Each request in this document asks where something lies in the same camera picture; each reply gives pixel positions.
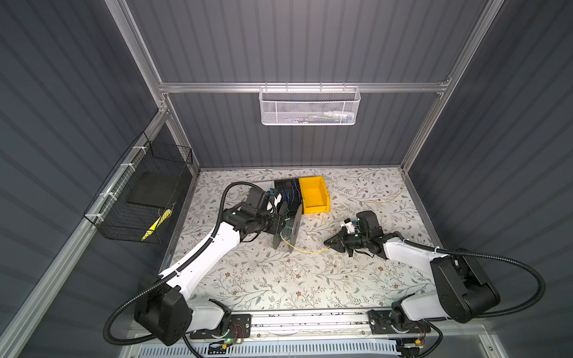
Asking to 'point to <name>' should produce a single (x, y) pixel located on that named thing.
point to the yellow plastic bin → (315, 195)
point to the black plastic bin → (288, 183)
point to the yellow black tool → (156, 224)
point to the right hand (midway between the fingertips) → (326, 244)
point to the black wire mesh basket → (149, 184)
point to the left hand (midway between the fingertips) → (279, 221)
